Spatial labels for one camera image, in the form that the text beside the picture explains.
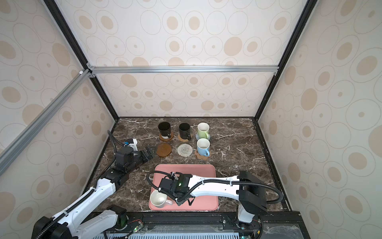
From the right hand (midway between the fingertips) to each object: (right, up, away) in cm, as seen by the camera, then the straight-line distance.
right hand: (182, 196), depth 77 cm
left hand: (-15, +25, +3) cm, 29 cm away
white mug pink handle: (-13, -3, +3) cm, 14 cm away
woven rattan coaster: (-2, +27, +29) cm, 40 cm away
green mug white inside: (+12, +34, +23) cm, 43 cm away
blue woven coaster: (+9, +29, +29) cm, 42 cm away
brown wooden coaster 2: (-12, +28, +29) cm, 42 cm away
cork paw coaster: (+11, +16, +20) cm, 28 cm away
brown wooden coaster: (-15, +21, +23) cm, 35 cm away
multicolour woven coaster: (0, +21, +24) cm, 32 cm away
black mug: (-15, +36, +26) cm, 47 cm away
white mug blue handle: (+11, +24, +15) cm, 31 cm away
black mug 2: (0, +33, +26) cm, 42 cm away
